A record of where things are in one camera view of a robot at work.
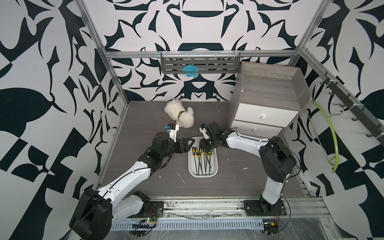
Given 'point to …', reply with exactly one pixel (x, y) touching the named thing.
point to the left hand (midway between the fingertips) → (189, 137)
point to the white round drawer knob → (264, 117)
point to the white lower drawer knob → (254, 130)
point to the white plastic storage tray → (203, 167)
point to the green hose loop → (333, 132)
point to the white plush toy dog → (176, 110)
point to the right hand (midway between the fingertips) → (201, 143)
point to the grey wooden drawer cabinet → (271, 97)
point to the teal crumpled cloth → (191, 67)
